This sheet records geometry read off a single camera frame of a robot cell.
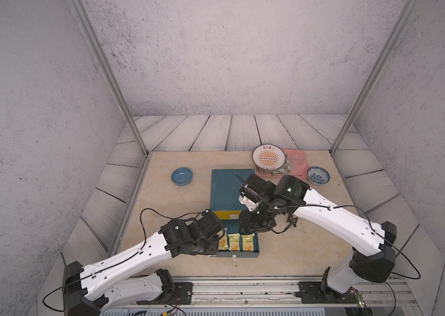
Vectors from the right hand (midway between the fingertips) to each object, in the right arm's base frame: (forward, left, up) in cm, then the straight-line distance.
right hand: (245, 233), depth 64 cm
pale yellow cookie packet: (+2, +8, -16) cm, 18 cm away
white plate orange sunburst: (+55, -17, -22) cm, 61 cm away
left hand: (-1, +9, -11) cm, 14 cm away
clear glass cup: (+51, -32, -19) cm, 63 cm away
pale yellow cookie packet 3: (+3, -2, -15) cm, 16 cm away
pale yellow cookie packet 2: (+3, +3, -15) cm, 16 cm away
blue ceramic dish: (+41, +32, -22) cm, 56 cm away
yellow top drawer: (+9, +6, -4) cm, 11 cm away
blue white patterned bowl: (+42, -42, -23) cm, 64 cm away
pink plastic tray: (+45, -25, -23) cm, 56 cm away
